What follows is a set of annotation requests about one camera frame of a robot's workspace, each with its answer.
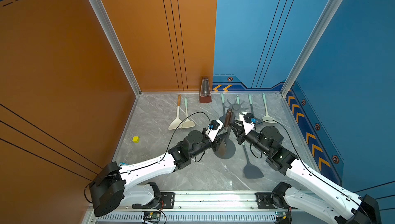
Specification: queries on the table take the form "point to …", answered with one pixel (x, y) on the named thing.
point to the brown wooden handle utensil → (177, 121)
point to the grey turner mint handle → (251, 103)
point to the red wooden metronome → (205, 95)
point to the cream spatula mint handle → (267, 117)
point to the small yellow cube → (136, 139)
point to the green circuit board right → (283, 215)
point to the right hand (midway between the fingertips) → (231, 121)
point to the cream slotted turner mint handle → (187, 123)
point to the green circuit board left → (152, 215)
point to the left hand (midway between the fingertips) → (225, 128)
